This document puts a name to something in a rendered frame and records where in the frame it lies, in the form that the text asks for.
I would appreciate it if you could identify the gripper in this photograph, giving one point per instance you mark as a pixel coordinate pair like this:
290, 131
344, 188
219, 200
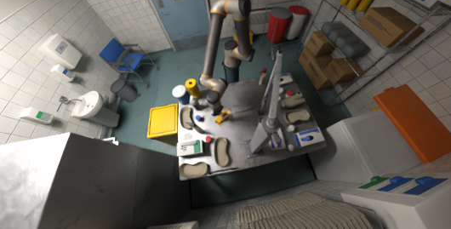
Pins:
215, 103

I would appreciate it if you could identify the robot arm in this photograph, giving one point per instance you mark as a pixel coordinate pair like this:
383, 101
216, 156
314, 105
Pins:
215, 45

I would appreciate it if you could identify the yellow lidded waste bin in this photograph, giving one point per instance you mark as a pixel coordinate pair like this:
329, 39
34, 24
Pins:
162, 120

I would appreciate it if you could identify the grey round bin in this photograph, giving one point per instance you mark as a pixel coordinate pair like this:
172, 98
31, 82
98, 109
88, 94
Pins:
124, 91

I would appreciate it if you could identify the orange lidded bin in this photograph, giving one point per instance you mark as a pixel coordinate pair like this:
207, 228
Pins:
412, 123

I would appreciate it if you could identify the small green bottle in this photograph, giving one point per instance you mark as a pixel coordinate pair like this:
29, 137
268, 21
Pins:
193, 102

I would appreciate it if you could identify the white bottle with blue cap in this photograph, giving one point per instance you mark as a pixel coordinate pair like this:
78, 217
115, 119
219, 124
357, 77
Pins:
199, 118

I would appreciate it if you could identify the yellow canister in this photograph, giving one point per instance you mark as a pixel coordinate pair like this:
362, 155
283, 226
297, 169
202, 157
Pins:
193, 87

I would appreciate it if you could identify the beige kidney dish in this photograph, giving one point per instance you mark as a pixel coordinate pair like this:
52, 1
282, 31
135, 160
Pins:
222, 151
186, 117
193, 170
297, 116

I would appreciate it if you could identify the blue tub with white lid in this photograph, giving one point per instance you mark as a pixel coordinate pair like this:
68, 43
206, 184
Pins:
180, 93

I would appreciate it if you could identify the white round lid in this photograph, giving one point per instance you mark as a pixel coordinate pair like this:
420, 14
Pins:
188, 136

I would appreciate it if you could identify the white and green box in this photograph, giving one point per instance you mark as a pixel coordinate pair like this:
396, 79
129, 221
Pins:
192, 148

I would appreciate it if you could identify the white spray bottle red trigger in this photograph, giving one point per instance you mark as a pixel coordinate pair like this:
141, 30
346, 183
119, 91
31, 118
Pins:
262, 78

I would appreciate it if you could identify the grey pole stand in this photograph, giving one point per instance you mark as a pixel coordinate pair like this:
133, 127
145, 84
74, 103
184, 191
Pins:
274, 91

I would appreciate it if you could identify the yellow floor sign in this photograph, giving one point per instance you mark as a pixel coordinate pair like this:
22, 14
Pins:
248, 38

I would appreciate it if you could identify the white box with purple print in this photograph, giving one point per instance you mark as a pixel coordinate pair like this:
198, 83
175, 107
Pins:
277, 141

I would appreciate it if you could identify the white box with blue print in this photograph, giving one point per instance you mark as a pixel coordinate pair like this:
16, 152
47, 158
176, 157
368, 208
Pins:
284, 79

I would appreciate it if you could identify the beige jug with red cap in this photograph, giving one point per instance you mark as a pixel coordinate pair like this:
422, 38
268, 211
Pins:
294, 100

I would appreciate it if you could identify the small white bottle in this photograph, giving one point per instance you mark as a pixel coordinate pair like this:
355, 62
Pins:
290, 147
290, 128

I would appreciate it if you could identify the blue door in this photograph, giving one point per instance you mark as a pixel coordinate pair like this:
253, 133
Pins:
183, 14

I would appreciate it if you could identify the red drum with grey lid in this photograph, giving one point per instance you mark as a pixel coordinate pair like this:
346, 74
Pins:
278, 26

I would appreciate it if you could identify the white glove box blue print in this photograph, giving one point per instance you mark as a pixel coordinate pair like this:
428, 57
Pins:
310, 137

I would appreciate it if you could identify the tall cardboard box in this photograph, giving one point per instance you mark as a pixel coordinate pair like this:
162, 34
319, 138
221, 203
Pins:
313, 68

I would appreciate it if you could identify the blue chair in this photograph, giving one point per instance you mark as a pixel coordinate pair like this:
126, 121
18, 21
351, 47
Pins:
112, 51

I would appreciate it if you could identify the white drum with red lid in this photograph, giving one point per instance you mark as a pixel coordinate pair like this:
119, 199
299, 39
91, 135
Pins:
297, 21

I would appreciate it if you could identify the small cardboard box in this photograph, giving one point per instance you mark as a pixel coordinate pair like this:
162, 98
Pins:
319, 44

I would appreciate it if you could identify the white sink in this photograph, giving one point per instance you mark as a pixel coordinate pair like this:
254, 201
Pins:
88, 104

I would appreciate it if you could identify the medium cardboard box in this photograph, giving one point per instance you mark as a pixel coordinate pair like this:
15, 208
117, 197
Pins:
343, 71

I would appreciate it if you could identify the grey wrapped bottle pack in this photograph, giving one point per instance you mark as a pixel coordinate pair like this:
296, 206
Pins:
347, 40

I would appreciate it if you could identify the steel cabinet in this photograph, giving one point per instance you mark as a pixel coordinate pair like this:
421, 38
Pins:
88, 183

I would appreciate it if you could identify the chrome tap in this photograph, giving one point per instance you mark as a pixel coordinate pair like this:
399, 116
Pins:
64, 99

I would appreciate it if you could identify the white soap dispenser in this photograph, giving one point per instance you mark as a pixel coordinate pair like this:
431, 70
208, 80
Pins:
61, 73

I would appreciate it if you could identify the white cabinet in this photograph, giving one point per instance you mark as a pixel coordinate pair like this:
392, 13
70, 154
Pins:
370, 144

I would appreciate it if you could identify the white paper towel dispenser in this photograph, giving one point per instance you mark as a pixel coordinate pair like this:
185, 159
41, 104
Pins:
60, 51

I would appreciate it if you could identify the white dispenser with green patch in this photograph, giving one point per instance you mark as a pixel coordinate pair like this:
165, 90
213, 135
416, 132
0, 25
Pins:
35, 115

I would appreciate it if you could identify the large cardboard box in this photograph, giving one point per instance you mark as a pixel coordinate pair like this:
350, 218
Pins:
387, 26

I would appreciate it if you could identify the white dispenser unit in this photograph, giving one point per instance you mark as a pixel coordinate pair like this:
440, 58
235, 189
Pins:
398, 208

